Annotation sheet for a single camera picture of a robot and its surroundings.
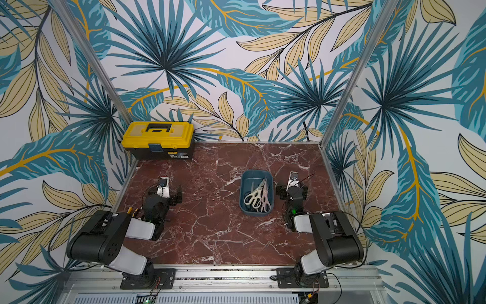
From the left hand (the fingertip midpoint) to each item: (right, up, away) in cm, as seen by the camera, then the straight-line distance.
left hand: (169, 186), depth 91 cm
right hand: (+60, +2, +1) cm, 60 cm away
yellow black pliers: (-18, -12, -1) cm, 22 cm away
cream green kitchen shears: (+41, -6, +1) cm, 42 cm away
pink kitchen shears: (+45, -9, 0) cm, 46 cm away
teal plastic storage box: (+43, +4, +14) cm, 45 cm away
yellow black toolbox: (-9, +23, +9) cm, 27 cm away
